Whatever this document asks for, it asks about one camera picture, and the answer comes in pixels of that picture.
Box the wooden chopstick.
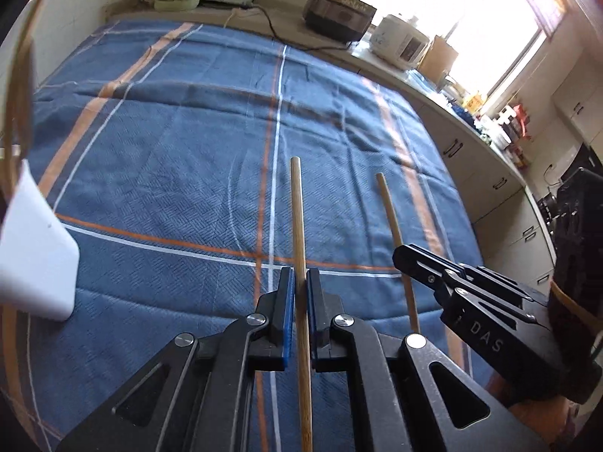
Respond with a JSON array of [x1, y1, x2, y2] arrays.
[[290, 156, 313, 451], [376, 173, 420, 333]]

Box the white utensil holder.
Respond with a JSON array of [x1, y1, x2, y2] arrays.
[[0, 160, 80, 321]]

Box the white kitchen cabinets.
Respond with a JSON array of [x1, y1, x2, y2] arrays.
[[347, 46, 603, 293]]

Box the blue plaid tablecloth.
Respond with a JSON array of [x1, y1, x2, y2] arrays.
[[1, 20, 482, 451]]

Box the wooden cutting board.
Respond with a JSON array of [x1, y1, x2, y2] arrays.
[[418, 36, 459, 85]]

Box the white rice cooker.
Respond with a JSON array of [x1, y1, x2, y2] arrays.
[[369, 14, 430, 69]]

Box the black rice cooker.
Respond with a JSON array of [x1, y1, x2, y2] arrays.
[[303, 0, 377, 44]]

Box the black power cable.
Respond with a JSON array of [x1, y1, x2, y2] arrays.
[[220, 1, 353, 51]]

